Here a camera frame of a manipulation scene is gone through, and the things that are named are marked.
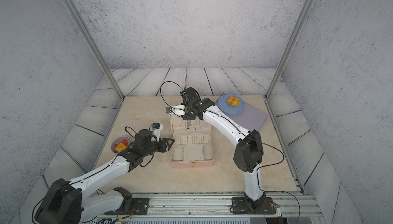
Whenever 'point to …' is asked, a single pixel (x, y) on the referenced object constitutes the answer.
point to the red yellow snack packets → (122, 146)
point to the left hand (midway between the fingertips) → (173, 140)
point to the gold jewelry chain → (181, 125)
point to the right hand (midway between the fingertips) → (185, 107)
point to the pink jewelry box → (191, 143)
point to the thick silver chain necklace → (188, 127)
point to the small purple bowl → (117, 140)
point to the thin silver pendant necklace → (195, 125)
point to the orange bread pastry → (233, 101)
